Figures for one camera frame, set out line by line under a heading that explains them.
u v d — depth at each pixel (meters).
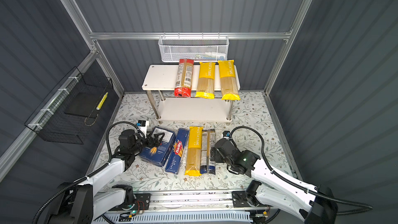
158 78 0.79
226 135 0.70
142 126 0.75
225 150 0.58
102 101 0.79
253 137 0.96
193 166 0.83
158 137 0.78
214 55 0.91
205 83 0.74
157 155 0.82
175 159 0.84
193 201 0.75
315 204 0.40
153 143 0.77
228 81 0.75
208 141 0.91
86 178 0.46
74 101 0.76
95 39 0.89
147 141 0.77
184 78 0.75
